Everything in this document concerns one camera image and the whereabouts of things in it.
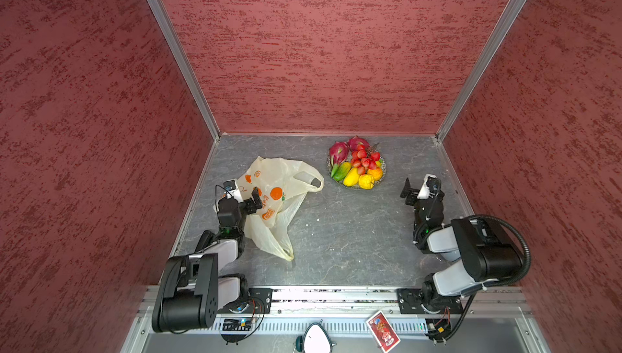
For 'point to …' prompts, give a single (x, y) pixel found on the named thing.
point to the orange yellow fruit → (376, 173)
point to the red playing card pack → (383, 333)
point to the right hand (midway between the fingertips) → (419, 183)
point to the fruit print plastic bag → (282, 185)
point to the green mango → (339, 172)
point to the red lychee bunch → (364, 159)
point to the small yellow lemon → (366, 181)
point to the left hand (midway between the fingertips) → (245, 194)
